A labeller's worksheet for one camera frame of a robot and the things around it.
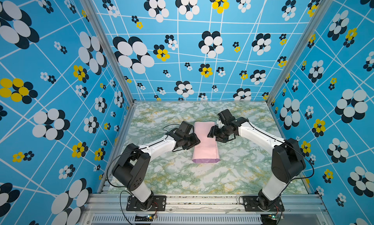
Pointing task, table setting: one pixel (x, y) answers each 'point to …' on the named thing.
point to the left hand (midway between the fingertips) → (200, 142)
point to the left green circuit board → (148, 218)
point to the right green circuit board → (269, 218)
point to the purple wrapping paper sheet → (207, 151)
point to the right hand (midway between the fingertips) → (211, 137)
